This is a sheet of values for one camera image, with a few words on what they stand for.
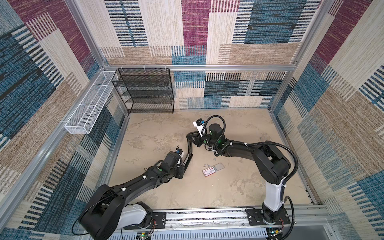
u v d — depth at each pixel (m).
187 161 0.92
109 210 0.41
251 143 0.59
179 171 0.78
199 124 0.79
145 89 1.08
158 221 0.73
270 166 0.51
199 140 0.80
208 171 0.88
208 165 0.92
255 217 0.73
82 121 0.70
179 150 0.79
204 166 0.91
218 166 0.91
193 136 0.88
